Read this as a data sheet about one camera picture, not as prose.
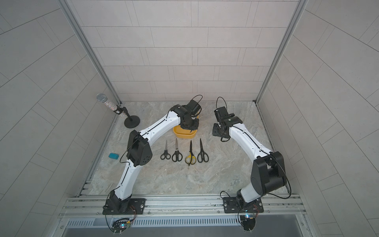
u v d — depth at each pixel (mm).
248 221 677
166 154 888
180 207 719
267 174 428
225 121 600
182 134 934
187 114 655
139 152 533
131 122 1037
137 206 708
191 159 866
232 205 708
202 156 887
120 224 689
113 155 867
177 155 884
